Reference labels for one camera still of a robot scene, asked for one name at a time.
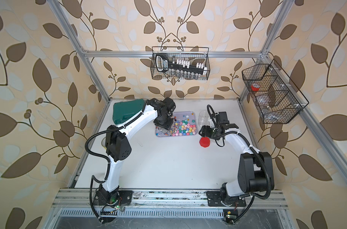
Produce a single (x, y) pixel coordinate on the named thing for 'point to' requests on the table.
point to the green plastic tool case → (123, 111)
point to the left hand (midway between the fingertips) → (165, 125)
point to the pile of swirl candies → (160, 132)
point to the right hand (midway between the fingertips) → (204, 133)
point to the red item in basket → (254, 88)
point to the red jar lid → (204, 141)
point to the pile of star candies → (186, 127)
